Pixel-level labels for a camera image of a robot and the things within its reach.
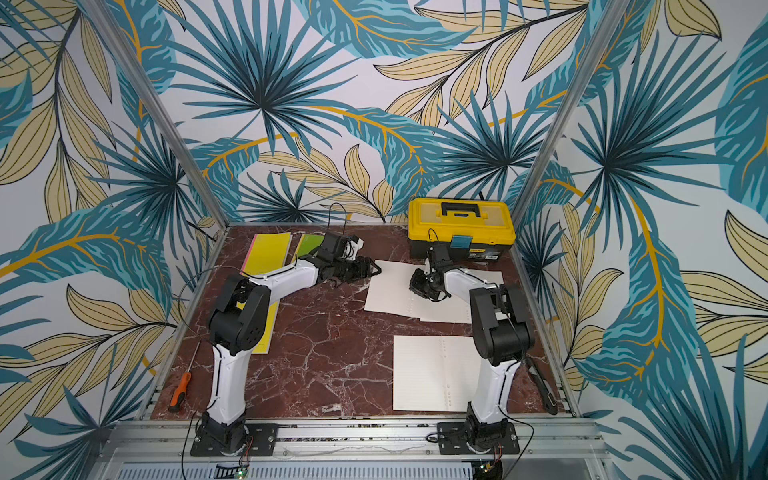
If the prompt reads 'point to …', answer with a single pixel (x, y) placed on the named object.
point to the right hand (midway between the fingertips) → (412, 285)
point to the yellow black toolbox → (472, 229)
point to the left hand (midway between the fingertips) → (376, 273)
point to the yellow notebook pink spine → (266, 252)
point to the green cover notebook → (307, 242)
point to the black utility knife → (545, 388)
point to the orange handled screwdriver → (179, 396)
